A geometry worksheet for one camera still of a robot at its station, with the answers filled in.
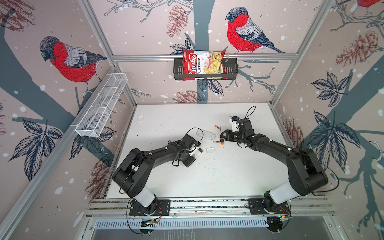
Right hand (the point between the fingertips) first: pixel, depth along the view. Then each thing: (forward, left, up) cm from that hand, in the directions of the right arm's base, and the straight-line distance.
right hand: (222, 136), depth 91 cm
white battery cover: (+20, +61, -7) cm, 65 cm away
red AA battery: (+14, +2, -9) cm, 17 cm away
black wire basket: (+33, -6, +25) cm, 42 cm away
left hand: (-12, +20, -7) cm, 25 cm away
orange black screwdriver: (+3, -1, -8) cm, 9 cm away
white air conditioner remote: (-8, +15, -7) cm, 18 cm away
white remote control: (+6, +9, -7) cm, 13 cm away
